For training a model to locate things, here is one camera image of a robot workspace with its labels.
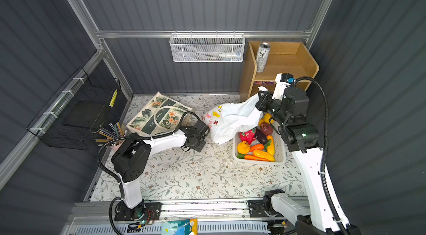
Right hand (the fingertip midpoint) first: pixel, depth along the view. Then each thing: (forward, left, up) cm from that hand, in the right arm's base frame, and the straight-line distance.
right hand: (261, 93), depth 62 cm
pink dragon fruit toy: (+1, 0, -34) cm, 34 cm away
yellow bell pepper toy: (-6, +4, -34) cm, 34 cm away
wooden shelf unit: (+41, -23, -11) cm, 48 cm away
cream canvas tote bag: (+12, +51, -29) cm, 60 cm away
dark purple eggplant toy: (+3, -7, -37) cm, 38 cm away
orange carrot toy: (-9, +1, -39) cm, 40 cm away
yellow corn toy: (-8, -7, -38) cm, 40 cm away
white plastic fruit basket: (-11, +6, -40) cm, 42 cm away
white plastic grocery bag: (-4, +14, -14) cm, 20 cm away
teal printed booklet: (-39, +29, -40) cm, 63 cm away
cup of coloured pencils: (+1, +73, -28) cm, 78 cm away
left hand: (0, +28, -40) cm, 49 cm away
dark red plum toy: (+7, -11, -35) cm, 37 cm away
